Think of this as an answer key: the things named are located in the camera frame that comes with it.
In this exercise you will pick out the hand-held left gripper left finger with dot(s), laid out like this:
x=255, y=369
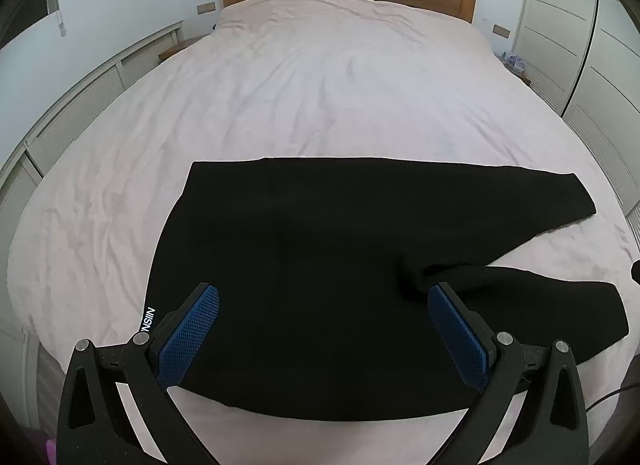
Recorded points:
x=192, y=330

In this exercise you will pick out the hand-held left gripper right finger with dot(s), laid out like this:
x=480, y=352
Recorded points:
x=457, y=335

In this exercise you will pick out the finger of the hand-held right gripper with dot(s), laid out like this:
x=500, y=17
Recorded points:
x=636, y=270

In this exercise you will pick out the black pants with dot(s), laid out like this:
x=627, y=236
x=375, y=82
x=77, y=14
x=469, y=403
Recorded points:
x=320, y=255

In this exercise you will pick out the purple cloth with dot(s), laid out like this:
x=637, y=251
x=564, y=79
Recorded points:
x=47, y=447

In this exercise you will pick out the wooden nightstand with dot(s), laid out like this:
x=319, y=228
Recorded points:
x=176, y=47
x=524, y=76

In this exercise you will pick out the tissue box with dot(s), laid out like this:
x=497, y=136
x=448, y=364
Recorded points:
x=516, y=64

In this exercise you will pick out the white wardrobe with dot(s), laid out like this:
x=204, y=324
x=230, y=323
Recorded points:
x=575, y=30

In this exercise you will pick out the white louvered low cabinet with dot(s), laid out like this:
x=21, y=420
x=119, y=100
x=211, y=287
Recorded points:
x=75, y=110

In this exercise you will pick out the beige wall switch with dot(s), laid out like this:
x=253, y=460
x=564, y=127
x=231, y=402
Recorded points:
x=205, y=8
x=501, y=30

